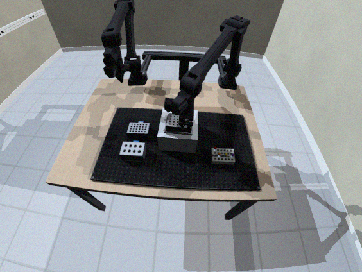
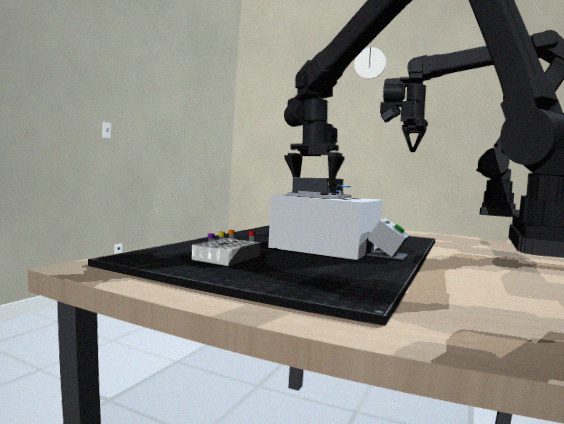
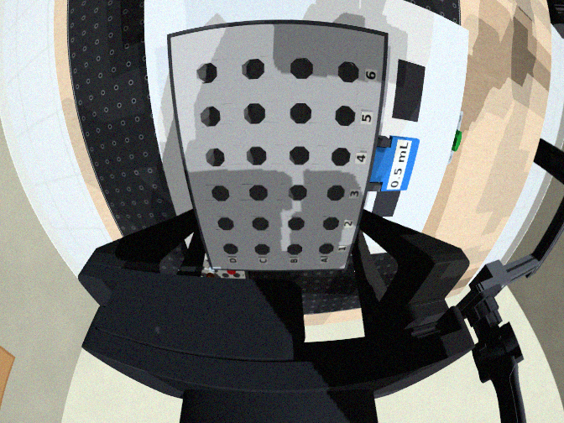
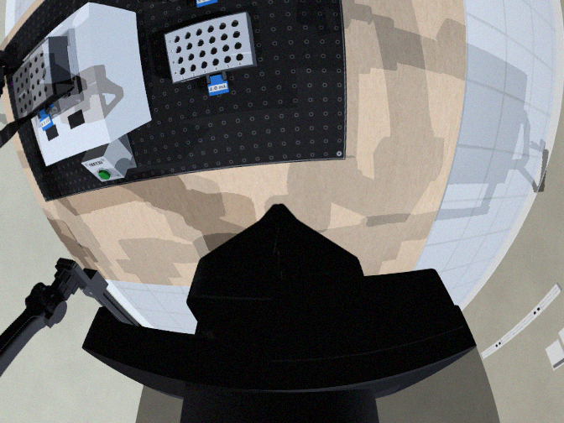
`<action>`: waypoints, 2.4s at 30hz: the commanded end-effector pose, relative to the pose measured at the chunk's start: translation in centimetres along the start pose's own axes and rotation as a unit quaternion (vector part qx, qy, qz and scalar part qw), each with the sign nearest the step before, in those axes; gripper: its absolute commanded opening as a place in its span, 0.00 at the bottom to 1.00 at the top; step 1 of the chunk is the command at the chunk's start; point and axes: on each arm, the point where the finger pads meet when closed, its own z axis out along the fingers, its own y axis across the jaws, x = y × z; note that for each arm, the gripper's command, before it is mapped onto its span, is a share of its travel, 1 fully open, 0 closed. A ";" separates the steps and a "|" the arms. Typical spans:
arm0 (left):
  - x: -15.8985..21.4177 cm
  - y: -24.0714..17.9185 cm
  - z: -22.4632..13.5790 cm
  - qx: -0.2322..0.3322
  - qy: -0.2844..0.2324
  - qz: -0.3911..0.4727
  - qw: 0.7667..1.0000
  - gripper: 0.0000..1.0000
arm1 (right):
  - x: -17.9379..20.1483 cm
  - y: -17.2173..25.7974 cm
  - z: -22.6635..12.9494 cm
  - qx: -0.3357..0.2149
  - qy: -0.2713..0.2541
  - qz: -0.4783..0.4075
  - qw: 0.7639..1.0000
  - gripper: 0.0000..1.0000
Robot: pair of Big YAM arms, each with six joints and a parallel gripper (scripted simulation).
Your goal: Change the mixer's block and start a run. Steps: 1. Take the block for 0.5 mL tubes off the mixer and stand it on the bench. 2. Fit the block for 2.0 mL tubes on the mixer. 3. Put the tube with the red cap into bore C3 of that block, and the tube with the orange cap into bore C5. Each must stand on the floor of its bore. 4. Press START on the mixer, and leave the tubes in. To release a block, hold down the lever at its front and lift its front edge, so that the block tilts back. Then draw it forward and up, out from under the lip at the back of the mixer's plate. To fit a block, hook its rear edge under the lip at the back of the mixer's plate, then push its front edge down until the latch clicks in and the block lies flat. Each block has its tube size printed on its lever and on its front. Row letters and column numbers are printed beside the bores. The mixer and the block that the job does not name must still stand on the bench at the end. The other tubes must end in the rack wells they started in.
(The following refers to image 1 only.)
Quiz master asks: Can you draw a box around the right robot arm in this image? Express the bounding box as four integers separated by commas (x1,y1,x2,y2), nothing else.
101,0,146,83

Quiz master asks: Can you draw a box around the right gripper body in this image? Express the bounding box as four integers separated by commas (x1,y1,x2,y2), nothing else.
116,64,130,74

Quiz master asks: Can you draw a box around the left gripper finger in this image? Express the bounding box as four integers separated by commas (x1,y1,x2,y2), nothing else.
179,122,193,131

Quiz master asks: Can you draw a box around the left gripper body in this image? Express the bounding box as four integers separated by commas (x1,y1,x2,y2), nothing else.
178,104,194,124

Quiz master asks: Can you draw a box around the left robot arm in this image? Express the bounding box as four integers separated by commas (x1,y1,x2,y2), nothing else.
164,15,250,115

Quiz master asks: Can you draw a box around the white tube rack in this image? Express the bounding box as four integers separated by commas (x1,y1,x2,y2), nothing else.
211,148,236,165

